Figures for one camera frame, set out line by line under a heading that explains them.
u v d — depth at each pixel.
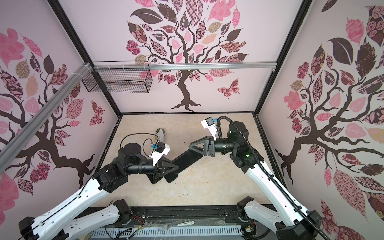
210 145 0.52
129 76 0.95
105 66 0.90
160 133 1.01
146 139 0.55
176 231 0.70
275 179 0.43
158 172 0.53
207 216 0.75
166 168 0.59
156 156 0.53
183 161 0.59
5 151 0.49
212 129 0.56
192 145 0.57
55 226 0.39
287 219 0.39
